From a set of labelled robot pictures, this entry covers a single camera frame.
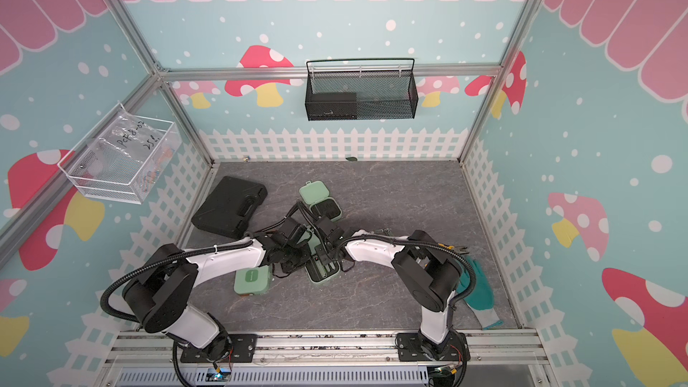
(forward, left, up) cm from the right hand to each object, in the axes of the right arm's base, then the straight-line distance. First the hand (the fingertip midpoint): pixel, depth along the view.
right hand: (325, 250), depth 91 cm
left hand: (-5, +4, -1) cm, 6 cm away
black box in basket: (+41, -3, +30) cm, 51 cm away
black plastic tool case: (+16, +36, +3) cm, 40 cm away
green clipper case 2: (-5, +3, -2) cm, 6 cm away
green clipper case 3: (-10, +22, 0) cm, 25 cm away
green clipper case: (+26, +5, -2) cm, 27 cm away
